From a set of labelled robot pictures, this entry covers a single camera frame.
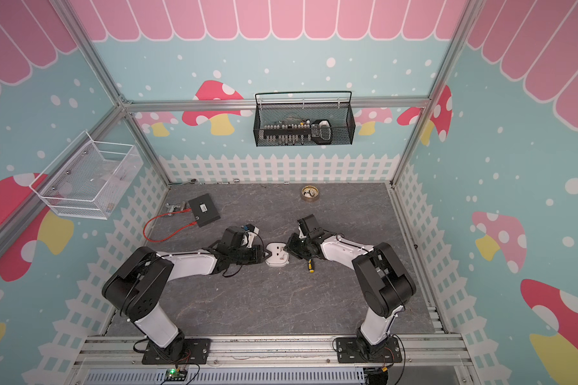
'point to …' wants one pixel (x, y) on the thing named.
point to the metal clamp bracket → (171, 208)
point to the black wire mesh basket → (332, 124)
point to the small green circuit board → (173, 374)
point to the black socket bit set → (288, 132)
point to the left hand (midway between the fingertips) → (269, 257)
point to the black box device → (204, 209)
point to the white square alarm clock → (278, 257)
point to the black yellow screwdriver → (310, 266)
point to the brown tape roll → (310, 193)
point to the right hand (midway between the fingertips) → (284, 247)
